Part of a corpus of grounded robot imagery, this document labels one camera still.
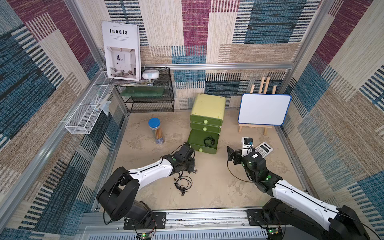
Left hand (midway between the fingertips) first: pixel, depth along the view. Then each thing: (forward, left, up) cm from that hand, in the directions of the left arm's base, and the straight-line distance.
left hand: (192, 163), depth 88 cm
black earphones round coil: (+17, -11, -3) cm, 21 cm away
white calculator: (+10, -46, -3) cm, 47 cm away
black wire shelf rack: (+51, +26, +6) cm, 58 cm away
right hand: (+4, -24, +12) cm, 27 cm away
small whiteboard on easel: (+28, -45, +14) cm, 55 cm away
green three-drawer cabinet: (+19, -9, +15) cm, 25 cm away
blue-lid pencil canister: (+17, +21, +15) cm, 31 cm away
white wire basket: (+23, +65, +15) cm, 70 cm away
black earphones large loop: (-10, +6, -5) cm, 12 cm away
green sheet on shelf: (+38, +31, +22) cm, 54 cm away
